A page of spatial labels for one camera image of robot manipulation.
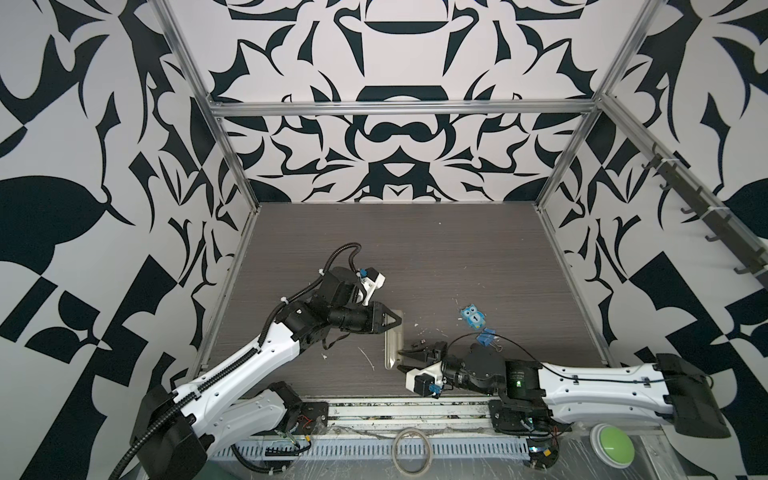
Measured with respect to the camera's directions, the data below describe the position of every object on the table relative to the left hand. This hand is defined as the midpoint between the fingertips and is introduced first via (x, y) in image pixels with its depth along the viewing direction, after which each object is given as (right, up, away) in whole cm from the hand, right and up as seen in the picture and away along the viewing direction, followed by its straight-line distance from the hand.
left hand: (402, 318), depth 70 cm
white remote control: (-2, -5, -1) cm, 6 cm away
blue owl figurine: (+22, -5, +19) cm, 30 cm away
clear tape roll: (-2, -30, -2) cm, 31 cm away
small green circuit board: (+33, -32, +1) cm, 46 cm away
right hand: (0, -7, -3) cm, 8 cm away
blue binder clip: (+17, -2, -6) cm, 18 cm away
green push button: (+48, -29, 0) cm, 56 cm away
